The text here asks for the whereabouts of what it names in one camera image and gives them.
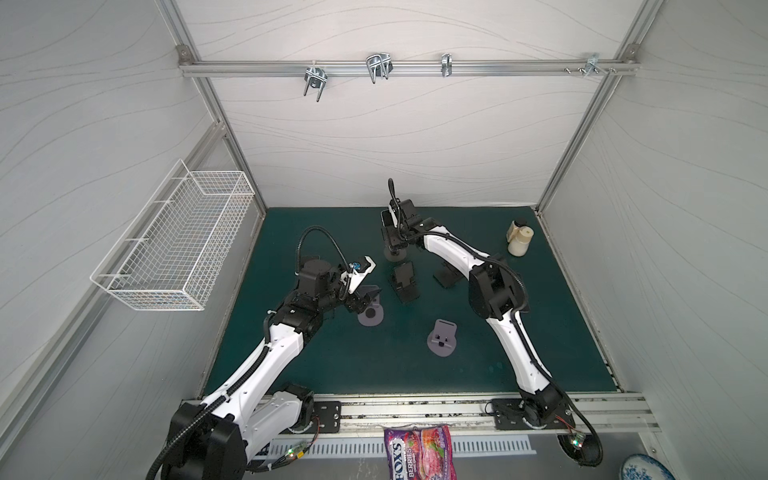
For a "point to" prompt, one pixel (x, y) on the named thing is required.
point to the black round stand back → (394, 257)
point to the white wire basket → (171, 256)
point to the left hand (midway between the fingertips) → (373, 272)
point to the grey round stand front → (442, 339)
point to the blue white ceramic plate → (641, 467)
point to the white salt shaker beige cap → (519, 246)
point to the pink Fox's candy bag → (421, 452)
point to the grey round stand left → (371, 316)
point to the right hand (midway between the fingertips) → (399, 223)
